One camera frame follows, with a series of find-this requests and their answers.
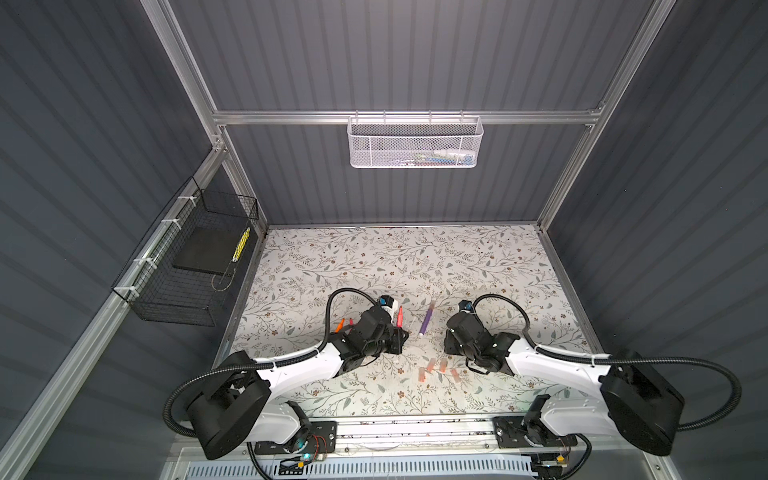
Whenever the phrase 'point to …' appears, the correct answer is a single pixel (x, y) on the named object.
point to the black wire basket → (181, 270)
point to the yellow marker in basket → (241, 245)
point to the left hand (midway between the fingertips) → (409, 335)
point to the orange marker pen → (340, 326)
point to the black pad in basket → (209, 249)
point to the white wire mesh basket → (414, 142)
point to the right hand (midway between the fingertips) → (449, 339)
